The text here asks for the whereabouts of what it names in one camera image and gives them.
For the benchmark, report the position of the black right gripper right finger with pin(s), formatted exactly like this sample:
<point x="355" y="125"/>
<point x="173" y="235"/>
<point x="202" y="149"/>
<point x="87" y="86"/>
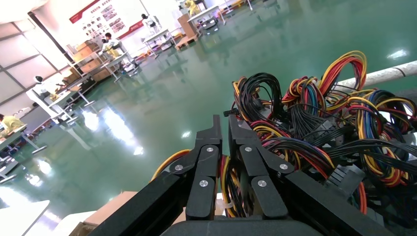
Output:
<point x="251" y="163"/>

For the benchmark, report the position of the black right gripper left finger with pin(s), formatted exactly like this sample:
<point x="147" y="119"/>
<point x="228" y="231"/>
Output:
<point x="205" y="163"/>

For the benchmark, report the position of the cardboard box with dividers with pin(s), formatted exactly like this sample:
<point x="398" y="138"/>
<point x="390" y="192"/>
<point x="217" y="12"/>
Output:
<point x="107" y="208"/>

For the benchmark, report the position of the plain silver power supply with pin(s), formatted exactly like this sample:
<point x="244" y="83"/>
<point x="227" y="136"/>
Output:
<point x="306" y="94"/>

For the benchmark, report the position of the stacked cardboard boxes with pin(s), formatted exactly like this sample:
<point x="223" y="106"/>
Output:
<point x="187" y="26"/>

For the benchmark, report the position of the white humanoid robot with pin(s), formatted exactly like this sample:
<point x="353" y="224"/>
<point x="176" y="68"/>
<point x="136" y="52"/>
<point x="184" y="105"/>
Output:
<point x="40" y="86"/>
<point x="150" y="22"/>

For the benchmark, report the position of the person in white shirt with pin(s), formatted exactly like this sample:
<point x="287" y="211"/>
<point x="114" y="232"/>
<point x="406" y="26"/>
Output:
<point x="112" y="44"/>

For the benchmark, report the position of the cardboard boxes on shelf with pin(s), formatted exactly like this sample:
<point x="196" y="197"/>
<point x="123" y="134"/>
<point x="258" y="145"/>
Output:
<point x="89" y="57"/>

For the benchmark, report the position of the person in yellow jacket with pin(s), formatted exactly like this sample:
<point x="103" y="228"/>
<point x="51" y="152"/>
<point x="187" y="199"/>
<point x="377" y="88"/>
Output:
<point x="11" y="123"/>

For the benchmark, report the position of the white pipe table frame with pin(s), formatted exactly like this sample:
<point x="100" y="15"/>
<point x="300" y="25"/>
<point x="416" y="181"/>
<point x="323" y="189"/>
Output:
<point x="384" y="74"/>

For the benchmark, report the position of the red and white wall poster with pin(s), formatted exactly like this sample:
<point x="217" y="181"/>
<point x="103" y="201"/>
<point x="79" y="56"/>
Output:
<point x="104" y="16"/>

